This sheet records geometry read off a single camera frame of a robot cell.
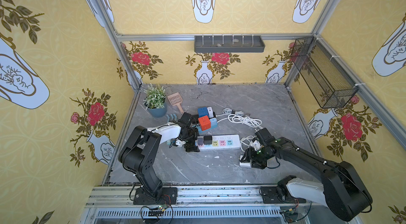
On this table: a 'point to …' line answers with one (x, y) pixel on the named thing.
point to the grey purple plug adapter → (200, 141)
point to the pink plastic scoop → (175, 99)
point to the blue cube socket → (202, 112)
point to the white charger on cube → (210, 112)
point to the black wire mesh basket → (320, 75)
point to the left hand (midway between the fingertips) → (200, 140)
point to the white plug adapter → (245, 165)
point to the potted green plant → (155, 100)
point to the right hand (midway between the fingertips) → (242, 164)
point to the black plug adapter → (208, 140)
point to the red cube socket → (204, 122)
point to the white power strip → (221, 142)
